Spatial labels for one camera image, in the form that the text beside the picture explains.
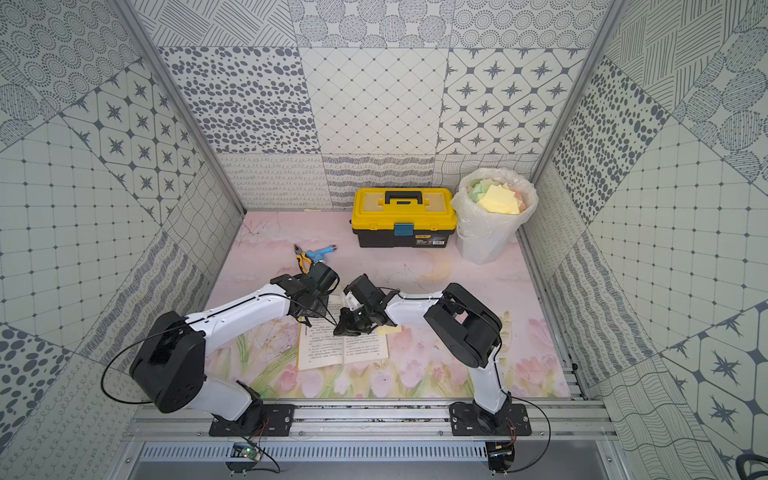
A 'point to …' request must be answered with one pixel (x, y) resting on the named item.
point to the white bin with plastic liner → (483, 237)
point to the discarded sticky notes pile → (497, 198)
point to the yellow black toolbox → (403, 217)
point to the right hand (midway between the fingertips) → (336, 335)
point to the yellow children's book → (318, 345)
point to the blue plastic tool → (318, 255)
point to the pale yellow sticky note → (387, 329)
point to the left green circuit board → (245, 456)
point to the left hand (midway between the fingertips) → (313, 299)
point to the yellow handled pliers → (300, 259)
